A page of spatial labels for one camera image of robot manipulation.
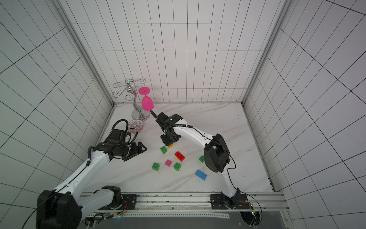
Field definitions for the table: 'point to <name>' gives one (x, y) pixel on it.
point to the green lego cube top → (163, 150)
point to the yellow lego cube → (170, 146)
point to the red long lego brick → (179, 156)
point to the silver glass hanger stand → (131, 85)
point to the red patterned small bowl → (136, 124)
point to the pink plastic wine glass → (147, 102)
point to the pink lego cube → (168, 162)
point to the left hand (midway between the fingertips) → (139, 154)
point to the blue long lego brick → (201, 174)
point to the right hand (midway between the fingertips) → (169, 138)
